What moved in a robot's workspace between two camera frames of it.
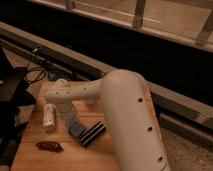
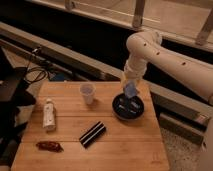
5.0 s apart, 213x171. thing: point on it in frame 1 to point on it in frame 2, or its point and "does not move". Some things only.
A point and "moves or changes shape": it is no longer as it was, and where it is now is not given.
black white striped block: [94, 134] does not move
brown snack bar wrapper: [50, 146] does not move
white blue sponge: [75, 127] moves or changes shape
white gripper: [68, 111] to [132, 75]
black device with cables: [14, 93] does not move
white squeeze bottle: [49, 116] does not move
